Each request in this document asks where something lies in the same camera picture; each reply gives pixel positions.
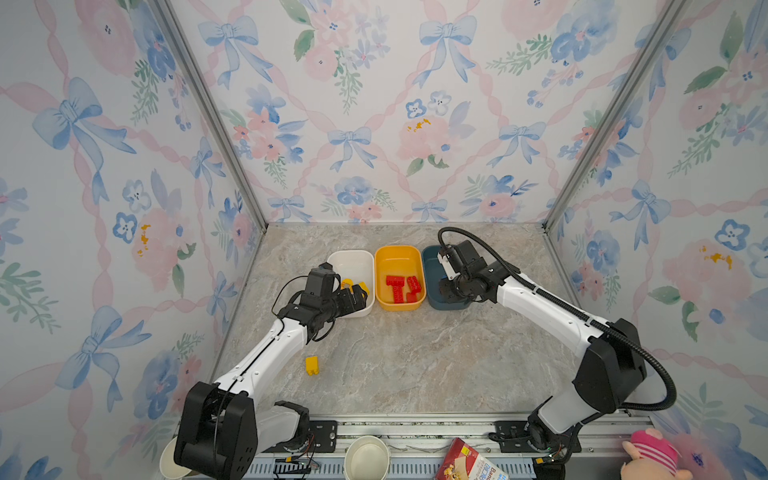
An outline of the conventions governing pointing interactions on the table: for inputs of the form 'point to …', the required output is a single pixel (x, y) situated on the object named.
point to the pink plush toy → (655, 458)
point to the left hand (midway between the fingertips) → (355, 295)
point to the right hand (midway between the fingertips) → (447, 285)
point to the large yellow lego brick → (347, 281)
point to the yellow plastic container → (389, 260)
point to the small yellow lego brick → (364, 286)
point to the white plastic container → (357, 266)
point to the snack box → (463, 462)
